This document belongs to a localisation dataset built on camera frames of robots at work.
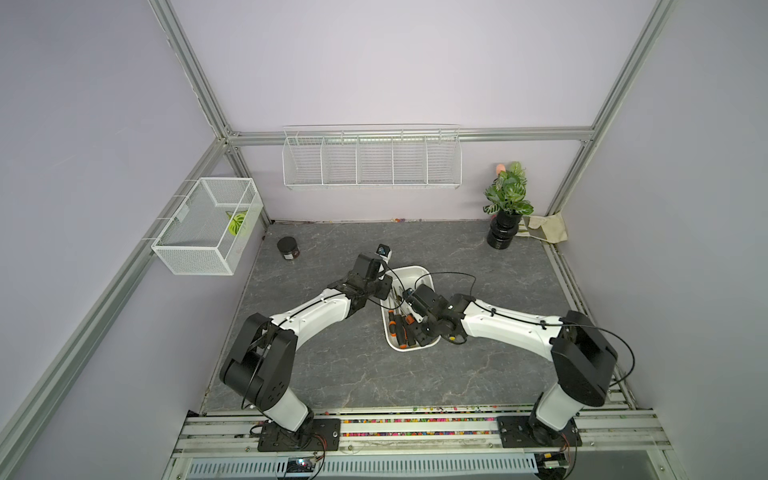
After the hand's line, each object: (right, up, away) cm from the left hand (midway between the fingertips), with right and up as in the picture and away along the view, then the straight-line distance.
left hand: (384, 277), depth 90 cm
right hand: (+10, -14, -4) cm, 18 cm away
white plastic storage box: (+6, 0, 0) cm, 6 cm away
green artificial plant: (+38, +26, +1) cm, 46 cm away
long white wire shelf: (-5, +40, +9) cm, 41 cm away
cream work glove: (+65, +17, +28) cm, 73 cm away
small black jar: (-36, +10, +18) cm, 41 cm away
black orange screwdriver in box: (+4, -15, -4) cm, 16 cm away
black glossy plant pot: (+42, +16, +16) cm, 47 cm away
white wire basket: (-49, +11, -13) cm, 52 cm away
